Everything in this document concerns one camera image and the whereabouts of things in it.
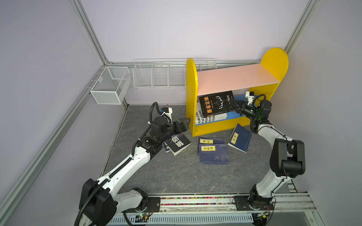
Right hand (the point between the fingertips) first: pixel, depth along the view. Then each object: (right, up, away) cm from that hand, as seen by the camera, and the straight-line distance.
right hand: (229, 102), depth 83 cm
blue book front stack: (-8, -33, +8) cm, 35 cm away
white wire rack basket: (-40, +22, +17) cm, 49 cm away
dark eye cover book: (-31, -26, +13) cm, 43 cm away
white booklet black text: (-8, -1, +2) cm, 8 cm away
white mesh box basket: (-80, +14, +21) cm, 84 cm away
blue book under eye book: (-39, -31, +11) cm, 51 cm away
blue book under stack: (-9, -25, +15) cm, 30 cm away
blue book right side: (+12, -24, +15) cm, 30 cm away
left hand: (-26, -12, -8) cm, 30 cm away
